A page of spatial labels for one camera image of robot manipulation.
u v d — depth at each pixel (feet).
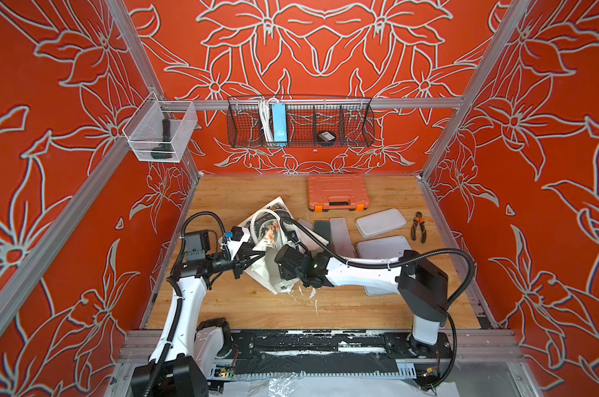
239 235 2.08
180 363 1.27
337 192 3.51
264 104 2.87
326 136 3.13
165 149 2.62
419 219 3.31
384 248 2.98
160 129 2.88
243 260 2.11
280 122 2.94
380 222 3.23
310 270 2.06
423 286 1.49
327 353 2.39
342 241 3.10
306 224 3.36
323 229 3.30
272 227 2.45
